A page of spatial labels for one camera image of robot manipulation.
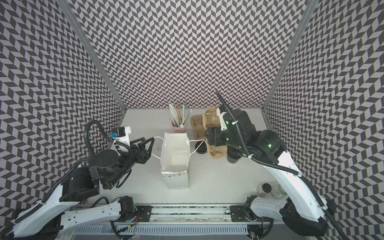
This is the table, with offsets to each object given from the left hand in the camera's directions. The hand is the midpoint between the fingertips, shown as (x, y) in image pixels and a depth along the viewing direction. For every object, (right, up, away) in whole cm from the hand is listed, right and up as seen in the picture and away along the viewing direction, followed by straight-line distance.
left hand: (150, 141), depth 58 cm
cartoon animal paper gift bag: (+4, -16, +32) cm, 36 cm away
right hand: (+25, +1, +2) cm, 25 cm away
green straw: (+11, +10, +36) cm, 39 cm away
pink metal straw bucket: (+8, +3, +38) cm, 39 cm away
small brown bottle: (+59, -27, +16) cm, 67 cm away
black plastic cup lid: (+21, -10, +38) cm, 45 cm away
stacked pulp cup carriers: (+17, +8, +48) cm, 51 cm away
